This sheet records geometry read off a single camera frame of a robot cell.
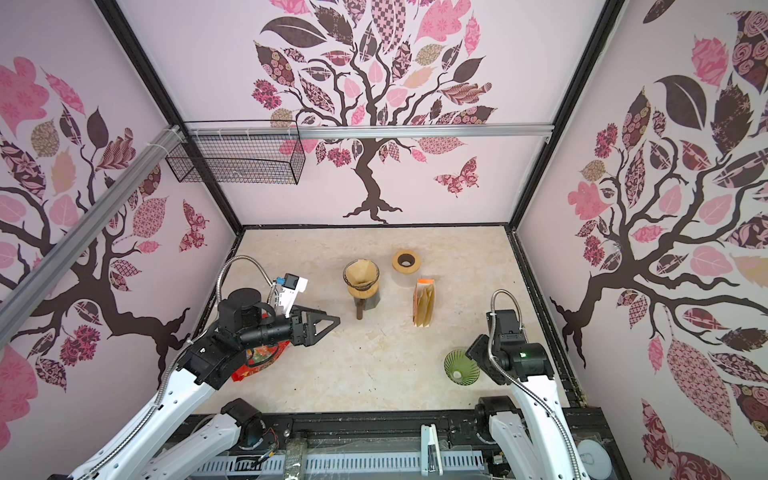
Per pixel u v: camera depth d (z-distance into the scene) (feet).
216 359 1.61
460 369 2.68
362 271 2.91
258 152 3.11
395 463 2.29
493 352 1.77
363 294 2.89
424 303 2.95
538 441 1.44
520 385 1.55
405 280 3.35
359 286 2.87
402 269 3.16
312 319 2.06
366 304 3.06
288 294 2.01
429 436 2.33
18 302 1.63
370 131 3.04
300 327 1.92
